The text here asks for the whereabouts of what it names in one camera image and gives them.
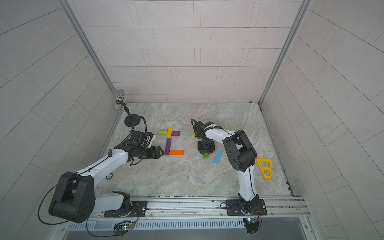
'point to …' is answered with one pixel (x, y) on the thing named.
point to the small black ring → (109, 176)
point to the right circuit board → (252, 225)
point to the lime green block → (163, 132)
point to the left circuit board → (121, 228)
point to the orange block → (176, 152)
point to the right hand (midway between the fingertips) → (204, 152)
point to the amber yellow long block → (169, 132)
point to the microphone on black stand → (130, 119)
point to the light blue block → (218, 156)
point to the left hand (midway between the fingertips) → (161, 151)
